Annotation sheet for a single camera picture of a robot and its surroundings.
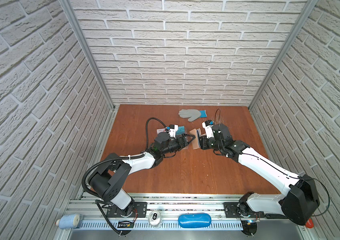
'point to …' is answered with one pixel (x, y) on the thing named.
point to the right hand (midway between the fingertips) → (197, 138)
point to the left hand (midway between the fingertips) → (192, 138)
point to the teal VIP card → (181, 130)
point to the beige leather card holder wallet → (196, 141)
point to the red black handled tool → (309, 223)
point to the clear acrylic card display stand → (185, 131)
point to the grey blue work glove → (193, 115)
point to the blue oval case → (194, 220)
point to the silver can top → (154, 218)
